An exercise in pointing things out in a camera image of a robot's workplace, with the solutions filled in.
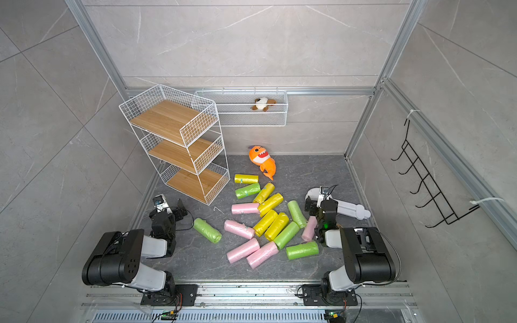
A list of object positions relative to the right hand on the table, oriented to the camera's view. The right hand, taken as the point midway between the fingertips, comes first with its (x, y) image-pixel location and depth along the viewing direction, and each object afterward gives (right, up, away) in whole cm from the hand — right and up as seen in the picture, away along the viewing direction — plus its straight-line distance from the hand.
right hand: (320, 196), depth 93 cm
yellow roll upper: (-26, +1, +6) cm, 27 cm away
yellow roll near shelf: (-40, +8, +11) cm, 42 cm away
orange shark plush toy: (-29, +20, +17) cm, 39 cm away
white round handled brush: (-2, +1, +5) cm, 6 cm away
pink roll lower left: (-36, -21, -12) cm, 43 cm away
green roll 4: (-54, -13, -6) cm, 56 cm away
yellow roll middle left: (-27, -11, -3) cm, 29 cm away
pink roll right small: (-7, -14, -7) cm, 17 cm away
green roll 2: (-12, -8, -2) cm, 14 cm away
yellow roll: (-24, -4, +2) cm, 24 cm away
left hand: (-70, -1, -3) cm, 70 cm away
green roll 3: (-18, -17, -8) cm, 25 cm away
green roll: (-35, +2, +6) cm, 36 cm away
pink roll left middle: (-38, -14, -6) cm, 41 cm away
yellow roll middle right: (-21, -13, -5) cm, 25 cm away
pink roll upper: (-36, -6, +1) cm, 36 cm away
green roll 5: (-12, -20, -13) cm, 27 cm away
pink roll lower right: (-27, -22, -13) cm, 37 cm away
